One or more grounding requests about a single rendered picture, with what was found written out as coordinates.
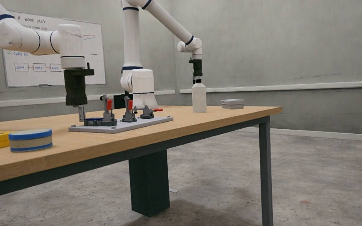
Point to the white plastic bottle with black cap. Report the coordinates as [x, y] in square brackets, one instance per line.
[199, 97]

